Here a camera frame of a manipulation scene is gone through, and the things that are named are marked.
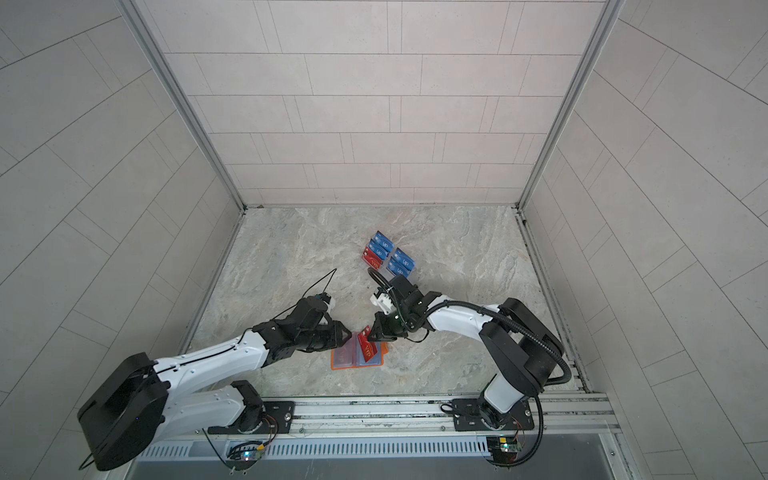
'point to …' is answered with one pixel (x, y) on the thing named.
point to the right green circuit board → (503, 450)
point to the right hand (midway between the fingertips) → (368, 342)
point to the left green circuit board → (242, 456)
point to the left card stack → (378, 250)
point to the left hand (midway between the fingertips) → (358, 336)
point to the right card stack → (401, 264)
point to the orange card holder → (358, 361)
